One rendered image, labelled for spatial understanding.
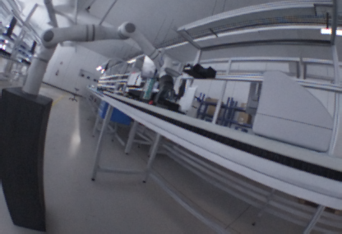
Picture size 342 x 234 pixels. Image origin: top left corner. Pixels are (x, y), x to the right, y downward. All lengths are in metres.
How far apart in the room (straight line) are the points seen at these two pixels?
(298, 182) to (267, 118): 0.14
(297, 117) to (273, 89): 0.08
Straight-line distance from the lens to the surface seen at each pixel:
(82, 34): 0.75
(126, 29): 0.78
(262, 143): 0.27
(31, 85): 0.76
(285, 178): 0.29
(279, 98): 0.31
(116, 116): 2.58
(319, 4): 1.17
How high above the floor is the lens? 0.99
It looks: 4 degrees up
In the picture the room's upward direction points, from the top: 19 degrees clockwise
